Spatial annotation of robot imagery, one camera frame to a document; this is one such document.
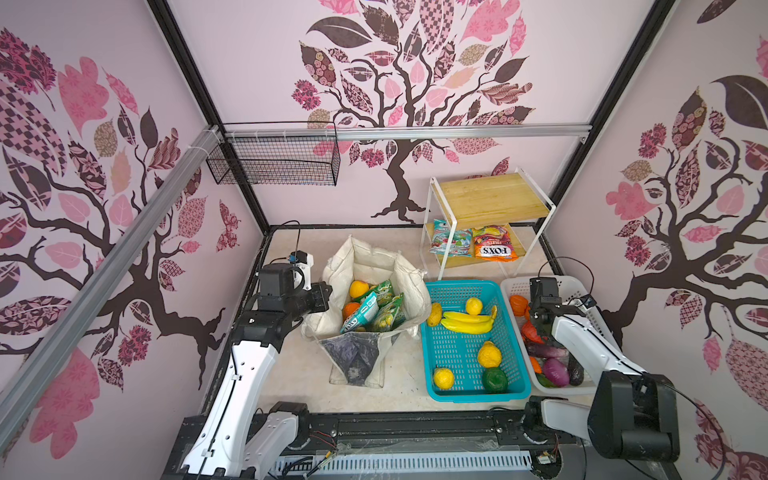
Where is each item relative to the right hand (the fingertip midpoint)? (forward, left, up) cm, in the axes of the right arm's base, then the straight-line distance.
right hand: (553, 314), depth 86 cm
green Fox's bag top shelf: (-4, +55, +10) cm, 56 cm away
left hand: (-1, +63, +15) cm, 65 cm away
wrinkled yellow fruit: (+2, +35, -3) cm, 35 cm away
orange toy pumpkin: (+3, +9, 0) cm, 9 cm away
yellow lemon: (-17, +35, -3) cm, 39 cm away
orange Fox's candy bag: (+19, +16, +11) cm, 27 cm away
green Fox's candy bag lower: (+12, +32, +19) cm, 39 cm away
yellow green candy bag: (+9, +50, 0) cm, 51 cm away
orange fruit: (+1, +60, +2) cm, 60 cm away
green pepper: (-17, +21, -3) cm, 27 cm away
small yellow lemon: (+5, +22, -3) cm, 23 cm away
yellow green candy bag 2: (-5, +48, +9) cm, 49 cm away
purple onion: (-16, +4, -2) cm, 17 cm away
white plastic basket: (+8, -9, -1) cm, 12 cm away
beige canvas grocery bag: (-14, +56, +4) cm, 58 cm away
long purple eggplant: (-11, +6, 0) cm, 13 cm away
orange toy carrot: (-13, +8, -5) cm, 16 cm away
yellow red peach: (+11, +59, -2) cm, 60 cm away
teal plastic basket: (-7, +24, -8) cm, 26 cm away
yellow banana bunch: (0, +25, -5) cm, 25 cm away
